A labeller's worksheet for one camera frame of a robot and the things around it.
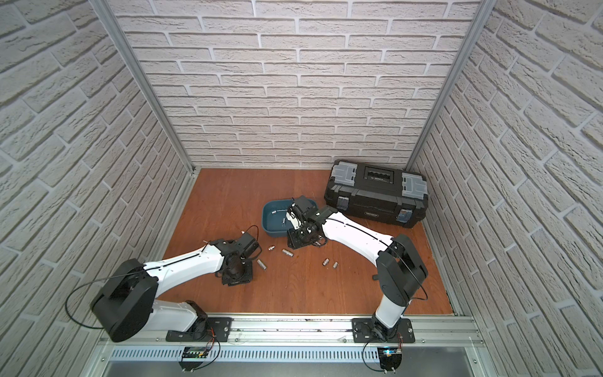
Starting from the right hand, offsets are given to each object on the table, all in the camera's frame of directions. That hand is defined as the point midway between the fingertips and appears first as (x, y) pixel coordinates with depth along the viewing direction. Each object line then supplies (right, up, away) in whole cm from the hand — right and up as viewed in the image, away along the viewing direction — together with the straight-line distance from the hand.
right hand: (296, 241), depth 84 cm
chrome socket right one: (+11, -9, +4) cm, 15 cm away
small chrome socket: (-11, -5, +8) cm, 14 cm away
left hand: (-17, -14, +1) cm, 22 cm away
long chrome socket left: (-13, -10, +3) cm, 17 cm away
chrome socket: (-7, +6, +16) cm, 18 cm away
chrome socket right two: (+15, -10, +4) cm, 18 cm away
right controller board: (+30, -33, -13) cm, 47 cm away
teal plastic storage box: (-10, +5, +16) cm, 20 cm away
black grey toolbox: (+33, +18, +6) cm, 38 cm away
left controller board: (-32, -33, -11) cm, 47 cm away
